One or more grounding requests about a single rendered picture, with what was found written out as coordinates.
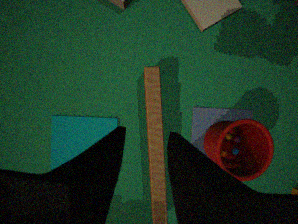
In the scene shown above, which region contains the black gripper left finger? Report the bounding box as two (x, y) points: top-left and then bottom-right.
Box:
(0, 126), (126, 224)

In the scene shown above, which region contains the yellow rectangular block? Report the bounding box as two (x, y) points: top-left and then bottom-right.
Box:
(291, 188), (298, 195)

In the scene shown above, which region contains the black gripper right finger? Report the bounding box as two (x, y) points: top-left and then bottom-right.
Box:
(167, 132), (298, 224)

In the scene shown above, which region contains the tan flat bar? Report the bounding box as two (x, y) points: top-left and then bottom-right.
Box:
(144, 66), (168, 224)

